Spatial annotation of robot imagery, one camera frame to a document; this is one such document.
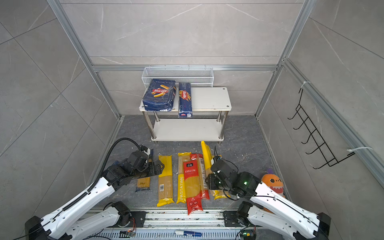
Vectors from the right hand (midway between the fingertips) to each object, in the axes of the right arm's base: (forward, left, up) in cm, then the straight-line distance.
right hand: (207, 179), depth 73 cm
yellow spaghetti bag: (+3, +23, -12) cm, 26 cm away
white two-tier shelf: (+38, 0, +20) cm, 43 cm away
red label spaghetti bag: (-4, +1, -11) cm, 12 cm away
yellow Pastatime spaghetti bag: (+19, +14, -11) cm, 26 cm away
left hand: (+8, +26, +2) cm, 27 cm away
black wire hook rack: (+5, -50, +18) cm, 53 cm away
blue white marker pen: (-21, +9, -12) cm, 26 cm away
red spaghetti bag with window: (0, +8, -9) cm, 12 cm away
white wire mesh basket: (+62, +3, +19) cm, 65 cm away
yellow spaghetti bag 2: (-8, -4, +2) cm, 9 cm away
